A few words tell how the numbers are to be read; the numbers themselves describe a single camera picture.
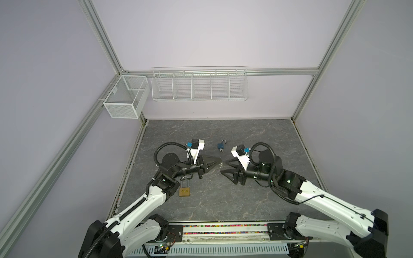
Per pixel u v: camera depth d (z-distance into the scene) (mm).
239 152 563
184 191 853
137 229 552
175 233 740
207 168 620
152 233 589
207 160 652
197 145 578
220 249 1141
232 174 588
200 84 990
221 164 648
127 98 1013
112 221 424
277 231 738
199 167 578
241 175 572
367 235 402
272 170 501
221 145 1064
